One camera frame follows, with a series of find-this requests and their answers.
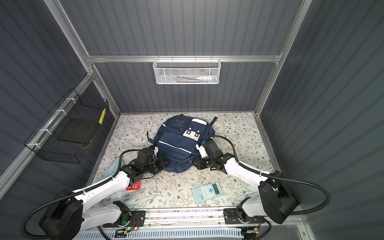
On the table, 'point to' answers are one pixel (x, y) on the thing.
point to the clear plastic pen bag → (128, 196)
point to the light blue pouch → (112, 168)
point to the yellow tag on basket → (102, 116)
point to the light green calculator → (206, 192)
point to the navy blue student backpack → (176, 138)
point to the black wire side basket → (44, 142)
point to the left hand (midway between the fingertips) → (172, 161)
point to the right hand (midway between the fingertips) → (197, 163)
